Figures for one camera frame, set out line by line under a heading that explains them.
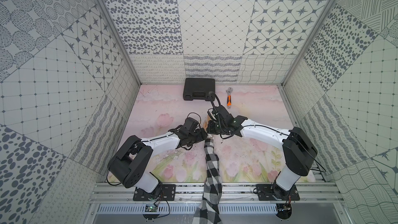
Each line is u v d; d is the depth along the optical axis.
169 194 0.73
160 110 1.06
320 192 0.76
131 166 0.44
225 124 0.66
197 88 1.14
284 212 0.70
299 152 0.45
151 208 0.72
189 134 0.70
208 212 0.66
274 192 0.66
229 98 1.11
